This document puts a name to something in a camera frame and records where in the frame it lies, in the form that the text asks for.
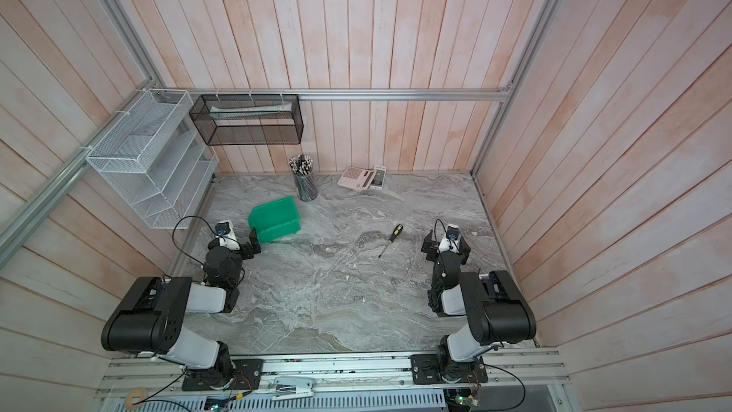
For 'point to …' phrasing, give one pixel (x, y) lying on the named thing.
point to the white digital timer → (379, 176)
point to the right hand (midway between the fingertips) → (449, 232)
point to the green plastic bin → (274, 220)
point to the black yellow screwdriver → (396, 233)
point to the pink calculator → (355, 177)
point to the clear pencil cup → (307, 189)
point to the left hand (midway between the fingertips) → (244, 232)
